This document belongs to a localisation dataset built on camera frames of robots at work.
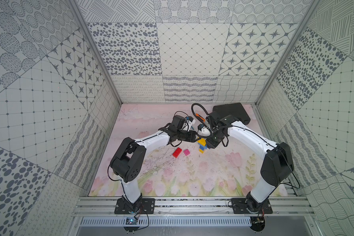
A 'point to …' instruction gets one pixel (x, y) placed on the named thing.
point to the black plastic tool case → (235, 109)
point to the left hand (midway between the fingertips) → (203, 139)
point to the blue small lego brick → (200, 145)
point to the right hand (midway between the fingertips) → (212, 145)
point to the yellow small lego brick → (201, 151)
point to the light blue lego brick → (203, 147)
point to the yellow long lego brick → (202, 141)
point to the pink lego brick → (186, 152)
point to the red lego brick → (177, 152)
